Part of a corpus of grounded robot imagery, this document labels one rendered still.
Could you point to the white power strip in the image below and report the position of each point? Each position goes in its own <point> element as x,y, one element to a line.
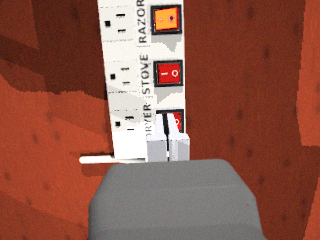
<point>143,50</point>

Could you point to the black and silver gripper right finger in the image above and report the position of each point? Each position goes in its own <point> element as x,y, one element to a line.
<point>177,144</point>

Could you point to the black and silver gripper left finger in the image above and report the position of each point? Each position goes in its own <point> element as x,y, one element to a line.
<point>157,144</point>

